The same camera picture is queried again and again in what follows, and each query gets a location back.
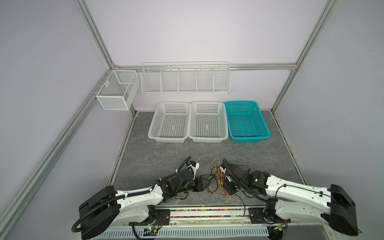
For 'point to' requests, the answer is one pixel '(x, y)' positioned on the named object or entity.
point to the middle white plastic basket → (207, 122)
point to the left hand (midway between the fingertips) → (207, 184)
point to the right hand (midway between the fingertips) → (224, 186)
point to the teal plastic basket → (245, 122)
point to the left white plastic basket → (171, 124)
